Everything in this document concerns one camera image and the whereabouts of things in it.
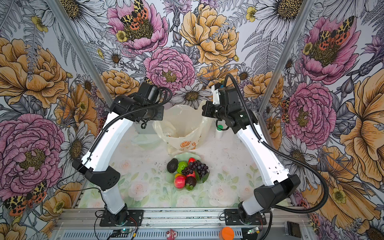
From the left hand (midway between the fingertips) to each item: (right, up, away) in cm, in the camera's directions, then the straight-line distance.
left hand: (156, 117), depth 72 cm
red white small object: (+8, -51, -6) cm, 52 cm away
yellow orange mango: (+8, -32, +13) cm, 35 cm away
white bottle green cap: (+35, -9, +28) cm, 46 cm away
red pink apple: (+11, -32, +4) cm, 34 cm away
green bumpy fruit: (+11, -26, +13) cm, 31 cm away
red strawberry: (+16, -24, +15) cm, 32 cm away
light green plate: (+12, -22, +18) cm, 31 cm away
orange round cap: (+31, -47, -11) cm, 58 cm away
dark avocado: (+6, -26, +10) cm, 28 cm away
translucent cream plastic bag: (+11, -6, +21) cm, 24 cm away
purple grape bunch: (+22, -27, +9) cm, 36 cm away
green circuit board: (+47, -53, -1) cm, 70 cm away
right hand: (+22, +3, -2) cm, 22 cm away
